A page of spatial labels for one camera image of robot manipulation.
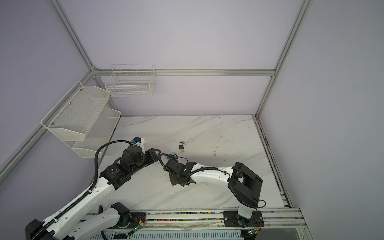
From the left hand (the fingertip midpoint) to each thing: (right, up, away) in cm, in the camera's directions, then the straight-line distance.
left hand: (157, 153), depth 77 cm
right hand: (+8, -15, +6) cm, 18 cm away
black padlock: (+10, 0, +24) cm, 26 cm away
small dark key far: (+10, +4, +27) cm, 29 cm away
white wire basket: (-22, +45, +19) cm, 53 cm away
